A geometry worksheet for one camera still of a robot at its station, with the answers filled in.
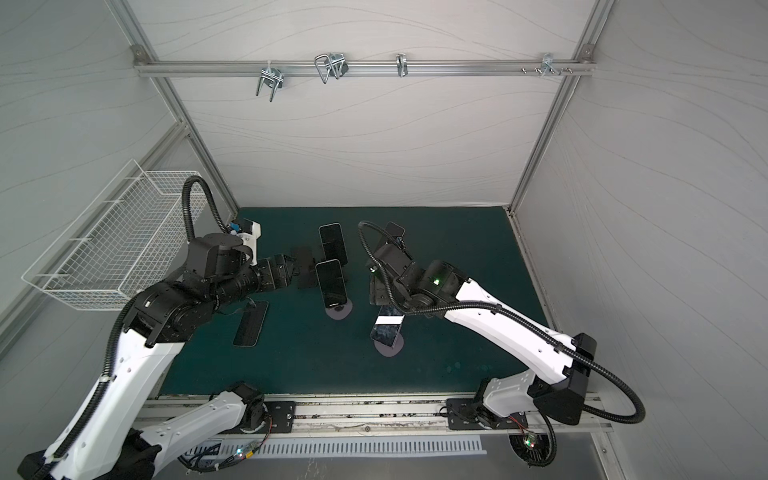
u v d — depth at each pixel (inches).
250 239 22.1
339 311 36.3
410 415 29.6
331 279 33.2
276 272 22.2
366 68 31.0
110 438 14.7
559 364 15.6
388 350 32.1
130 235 28.1
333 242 37.7
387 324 31.8
